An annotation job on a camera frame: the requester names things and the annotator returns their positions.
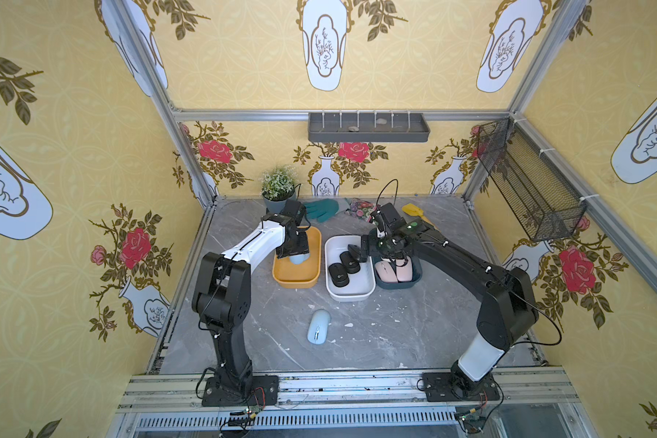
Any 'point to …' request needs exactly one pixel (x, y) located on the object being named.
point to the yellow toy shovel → (411, 210)
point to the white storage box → (361, 284)
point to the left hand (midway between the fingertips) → (302, 249)
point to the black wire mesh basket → (547, 207)
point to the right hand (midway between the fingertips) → (370, 252)
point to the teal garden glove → (322, 210)
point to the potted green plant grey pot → (277, 186)
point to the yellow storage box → (288, 275)
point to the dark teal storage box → (417, 274)
